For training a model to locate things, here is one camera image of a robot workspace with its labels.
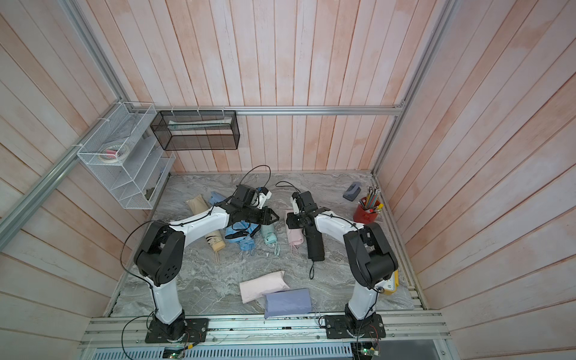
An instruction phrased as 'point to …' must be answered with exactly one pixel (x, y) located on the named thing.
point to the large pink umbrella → (256, 287)
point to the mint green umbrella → (270, 236)
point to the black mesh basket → (196, 130)
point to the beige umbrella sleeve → (197, 204)
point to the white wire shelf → (136, 181)
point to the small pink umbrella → (295, 236)
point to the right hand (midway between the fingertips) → (290, 219)
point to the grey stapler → (352, 193)
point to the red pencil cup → (365, 211)
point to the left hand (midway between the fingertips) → (274, 220)
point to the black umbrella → (316, 247)
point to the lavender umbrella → (287, 302)
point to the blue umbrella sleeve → (214, 198)
